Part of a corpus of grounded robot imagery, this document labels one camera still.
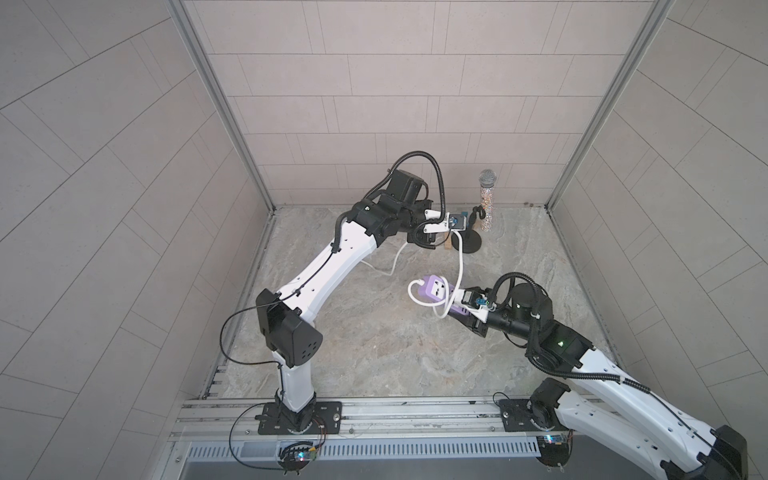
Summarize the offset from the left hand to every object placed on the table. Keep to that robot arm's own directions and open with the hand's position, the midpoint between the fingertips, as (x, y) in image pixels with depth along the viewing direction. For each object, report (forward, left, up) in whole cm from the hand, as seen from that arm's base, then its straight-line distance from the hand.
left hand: (444, 215), depth 74 cm
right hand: (-18, -1, -11) cm, 21 cm away
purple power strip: (-20, +4, -1) cm, 20 cm away
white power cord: (-23, +3, -3) cm, 24 cm away
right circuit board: (-45, -25, -29) cm, 59 cm away
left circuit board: (-47, +34, -27) cm, 64 cm away
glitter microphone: (+13, -13, +1) cm, 19 cm away
